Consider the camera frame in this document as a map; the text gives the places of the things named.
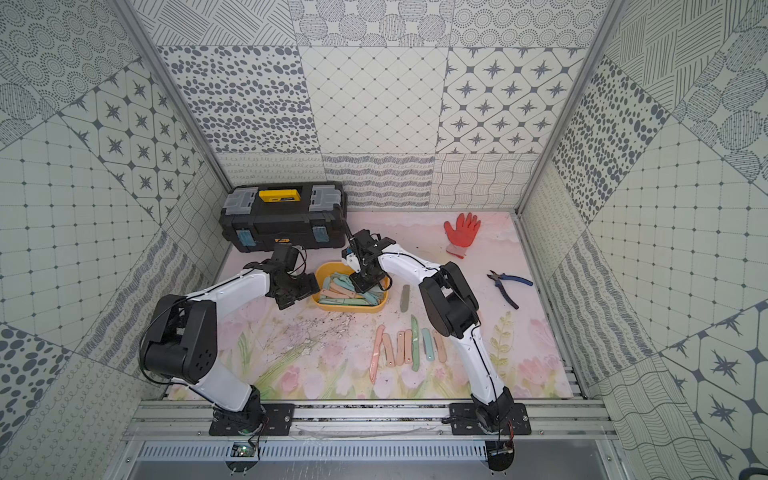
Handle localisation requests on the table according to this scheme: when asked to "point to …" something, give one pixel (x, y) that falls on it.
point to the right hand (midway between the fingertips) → (363, 289)
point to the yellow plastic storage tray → (329, 268)
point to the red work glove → (463, 235)
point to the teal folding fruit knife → (428, 344)
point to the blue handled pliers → (498, 282)
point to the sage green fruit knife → (405, 298)
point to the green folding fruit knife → (415, 337)
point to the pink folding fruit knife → (388, 349)
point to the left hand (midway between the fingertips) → (317, 293)
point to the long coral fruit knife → (373, 367)
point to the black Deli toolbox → (258, 217)
